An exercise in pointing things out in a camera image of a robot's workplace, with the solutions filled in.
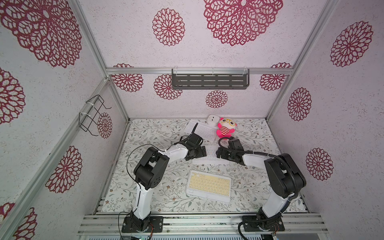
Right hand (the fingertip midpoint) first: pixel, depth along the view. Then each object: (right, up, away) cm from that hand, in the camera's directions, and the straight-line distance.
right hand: (219, 152), depth 98 cm
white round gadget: (-2, +22, +18) cm, 29 cm away
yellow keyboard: (-9, -17, -14) cm, 24 cm away
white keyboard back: (-9, +15, +15) cm, 23 cm away
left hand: (-12, -2, -1) cm, 13 cm away
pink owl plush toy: (+6, +16, +8) cm, 19 cm away
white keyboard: (-6, -3, -1) cm, 7 cm away
